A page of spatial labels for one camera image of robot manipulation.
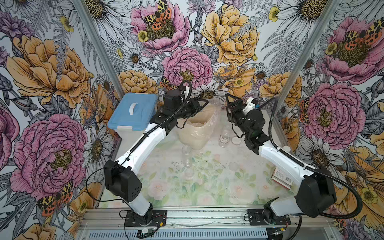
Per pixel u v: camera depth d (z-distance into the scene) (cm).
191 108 66
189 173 92
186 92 73
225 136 92
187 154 80
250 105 70
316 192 42
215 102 78
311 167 45
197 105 66
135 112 97
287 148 90
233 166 92
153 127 52
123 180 42
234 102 65
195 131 80
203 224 74
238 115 68
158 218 73
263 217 73
